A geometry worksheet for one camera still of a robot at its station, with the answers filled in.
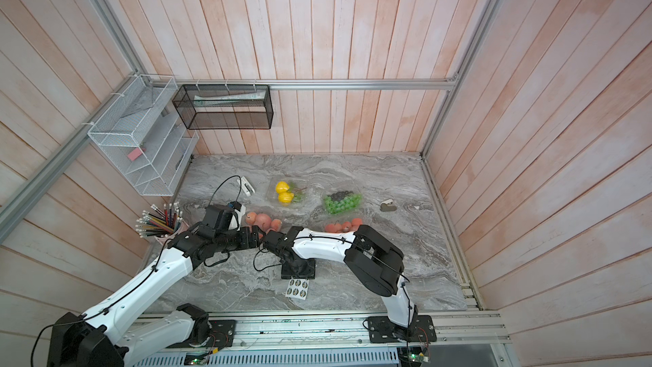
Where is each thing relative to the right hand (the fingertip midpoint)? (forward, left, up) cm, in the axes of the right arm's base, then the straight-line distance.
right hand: (295, 277), depth 85 cm
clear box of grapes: (+28, -16, +5) cm, 32 cm away
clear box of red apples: (+17, -17, +4) cm, 25 cm away
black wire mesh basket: (+61, +33, +27) cm, 74 cm away
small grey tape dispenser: (+29, -35, +2) cm, 45 cm away
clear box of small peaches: (+19, +13, +6) cm, 23 cm away
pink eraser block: (+29, +53, +31) cm, 68 cm away
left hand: (+8, +13, +12) cm, 19 cm away
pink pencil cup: (+12, +39, +13) cm, 42 cm away
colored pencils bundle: (+12, +47, +15) cm, 51 cm away
